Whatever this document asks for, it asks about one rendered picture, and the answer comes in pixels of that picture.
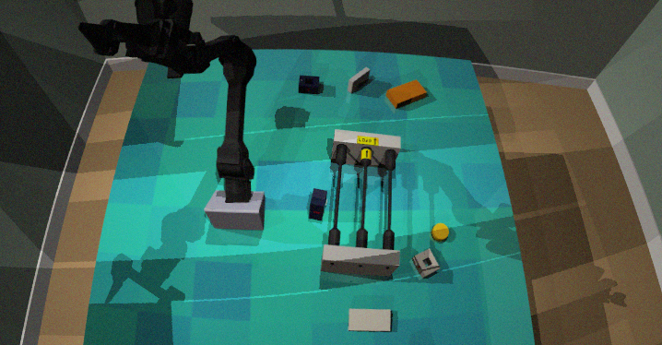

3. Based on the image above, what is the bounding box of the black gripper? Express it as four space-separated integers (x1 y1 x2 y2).
78 18 181 64

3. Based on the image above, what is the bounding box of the beige rectangular block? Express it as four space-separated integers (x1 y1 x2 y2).
348 309 391 332

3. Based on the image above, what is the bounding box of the orange rectangular block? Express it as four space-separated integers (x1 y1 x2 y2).
386 80 427 108

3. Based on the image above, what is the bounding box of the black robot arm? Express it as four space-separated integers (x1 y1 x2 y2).
135 0 256 203

